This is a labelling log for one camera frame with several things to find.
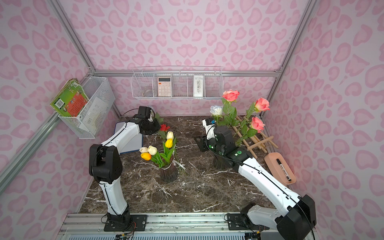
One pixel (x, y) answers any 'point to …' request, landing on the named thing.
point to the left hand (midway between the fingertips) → (161, 124)
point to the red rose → (164, 127)
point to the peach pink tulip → (144, 149)
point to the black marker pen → (283, 169)
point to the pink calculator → (164, 87)
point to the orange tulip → (146, 156)
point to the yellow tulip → (169, 143)
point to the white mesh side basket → (89, 123)
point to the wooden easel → (254, 141)
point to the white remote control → (198, 85)
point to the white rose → (216, 111)
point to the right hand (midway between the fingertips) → (195, 137)
